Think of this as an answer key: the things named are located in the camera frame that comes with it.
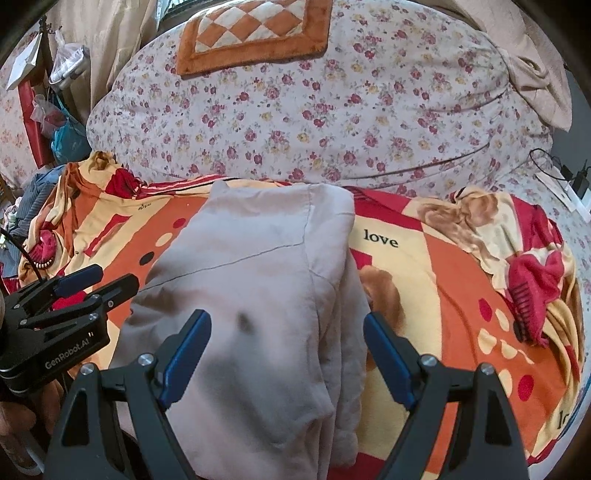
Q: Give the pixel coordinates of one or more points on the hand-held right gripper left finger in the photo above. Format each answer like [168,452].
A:
[184,355]

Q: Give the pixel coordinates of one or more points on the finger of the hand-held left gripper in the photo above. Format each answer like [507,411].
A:
[117,288]
[78,280]

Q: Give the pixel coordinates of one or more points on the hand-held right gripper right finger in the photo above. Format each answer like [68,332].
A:
[390,357]

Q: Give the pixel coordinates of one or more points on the beige zip jacket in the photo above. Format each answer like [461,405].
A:
[240,277]

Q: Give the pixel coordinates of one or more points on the person's left hand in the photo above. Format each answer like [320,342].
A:
[27,415]

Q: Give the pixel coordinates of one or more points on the orange red printed fleece blanket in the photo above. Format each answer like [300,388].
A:
[438,286]

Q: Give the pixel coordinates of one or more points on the blue striped cloth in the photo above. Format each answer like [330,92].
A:
[32,194]

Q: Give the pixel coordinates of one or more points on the blue plastic bag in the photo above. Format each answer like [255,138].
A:
[69,138]

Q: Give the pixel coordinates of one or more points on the floral fabric panel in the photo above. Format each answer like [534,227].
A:
[11,129]

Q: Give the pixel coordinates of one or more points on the pink white plastic bag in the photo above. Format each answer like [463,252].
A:
[48,115]

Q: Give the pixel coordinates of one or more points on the beige curtain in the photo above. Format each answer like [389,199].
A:
[111,55]

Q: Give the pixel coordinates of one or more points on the floral quilt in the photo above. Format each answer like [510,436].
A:
[346,106]

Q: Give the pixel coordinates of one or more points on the black charger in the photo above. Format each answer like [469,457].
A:
[582,180]

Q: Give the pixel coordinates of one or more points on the orange checkered cushion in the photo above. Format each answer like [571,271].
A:
[254,27]

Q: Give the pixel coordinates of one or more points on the beige cloth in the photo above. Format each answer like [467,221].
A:
[540,74]

